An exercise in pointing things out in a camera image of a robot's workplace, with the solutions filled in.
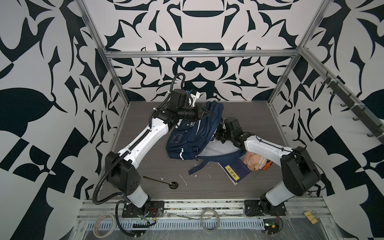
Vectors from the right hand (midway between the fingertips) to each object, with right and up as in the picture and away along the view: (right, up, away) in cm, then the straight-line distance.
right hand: (208, 129), depth 87 cm
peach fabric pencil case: (+27, -19, +2) cm, 33 cm away
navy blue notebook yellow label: (+15, -22, -1) cm, 27 cm away
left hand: (+1, +10, -17) cm, 20 cm away
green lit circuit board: (+28, -44, -16) cm, 55 cm away
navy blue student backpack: (-8, -5, -12) cm, 15 cm away
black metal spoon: (-19, -29, -7) cm, 35 cm away
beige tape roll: (-53, -42, -18) cm, 70 cm away
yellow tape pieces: (+47, -41, -16) cm, 64 cm away
